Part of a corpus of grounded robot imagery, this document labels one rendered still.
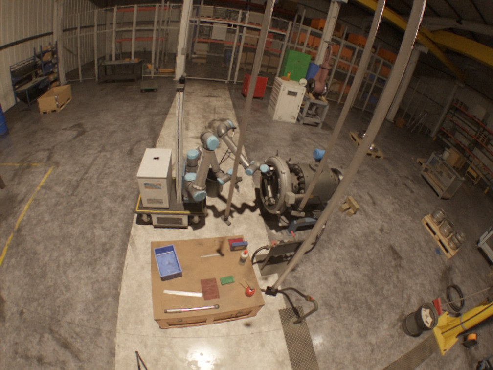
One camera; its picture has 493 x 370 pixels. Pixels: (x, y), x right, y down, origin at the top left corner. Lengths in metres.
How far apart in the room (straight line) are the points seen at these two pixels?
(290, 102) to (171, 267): 5.41
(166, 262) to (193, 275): 0.30
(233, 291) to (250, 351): 0.73
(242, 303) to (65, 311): 1.99
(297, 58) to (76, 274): 9.55
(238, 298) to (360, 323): 1.70
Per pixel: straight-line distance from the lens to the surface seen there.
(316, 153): 3.13
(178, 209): 2.72
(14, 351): 3.24
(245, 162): 2.36
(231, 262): 2.15
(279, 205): 2.60
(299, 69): 9.70
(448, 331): 4.17
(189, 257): 2.14
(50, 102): 7.80
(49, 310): 2.96
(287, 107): 6.41
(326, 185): 2.95
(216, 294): 1.97
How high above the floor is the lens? 2.34
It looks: 40 degrees down
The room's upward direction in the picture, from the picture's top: 14 degrees clockwise
